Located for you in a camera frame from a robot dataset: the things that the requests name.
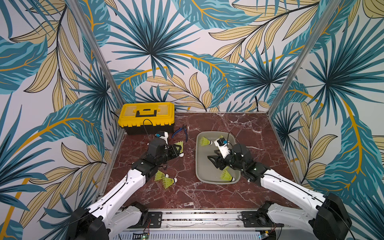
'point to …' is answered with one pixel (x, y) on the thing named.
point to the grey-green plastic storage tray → (206, 172)
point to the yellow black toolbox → (147, 118)
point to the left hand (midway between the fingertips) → (180, 148)
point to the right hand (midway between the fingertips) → (210, 153)
